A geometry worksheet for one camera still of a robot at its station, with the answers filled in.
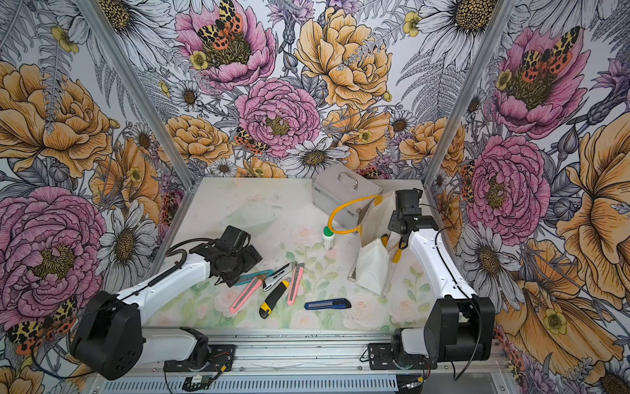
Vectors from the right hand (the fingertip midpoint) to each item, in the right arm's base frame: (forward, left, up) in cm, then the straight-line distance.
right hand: (403, 227), depth 85 cm
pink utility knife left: (-13, +53, -15) cm, 56 cm away
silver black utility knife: (-9, +44, -15) cm, 48 cm away
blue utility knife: (-19, +22, -17) cm, 33 cm away
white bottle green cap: (+2, +26, -9) cm, 27 cm away
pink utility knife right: (-12, +38, -16) cm, 43 cm away
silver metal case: (+23, +21, -2) cm, 31 cm away
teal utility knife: (-9, +54, -14) cm, 57 cm away
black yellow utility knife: (-17, +45, -16) cm, 51 cm away
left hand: (-9, +53, -10) cm, 55 cm away
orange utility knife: (+7, +2, -18) cm, 19 cm away
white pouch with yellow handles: (-9, +10, +1) cm, 14 cm away
